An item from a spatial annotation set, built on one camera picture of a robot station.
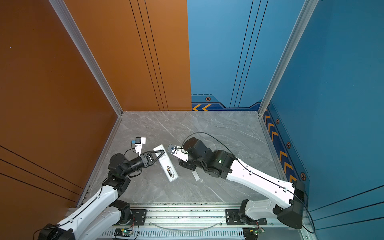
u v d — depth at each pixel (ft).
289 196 1.27
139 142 2.23
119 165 1.89
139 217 2.43
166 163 2.32
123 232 2.33
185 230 2.32
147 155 2.16
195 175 2.85
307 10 2.31
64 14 2.34
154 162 2.20
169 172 2.28
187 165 1.92
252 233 2.28
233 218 2.37
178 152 1.81
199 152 1.58
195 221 2.38
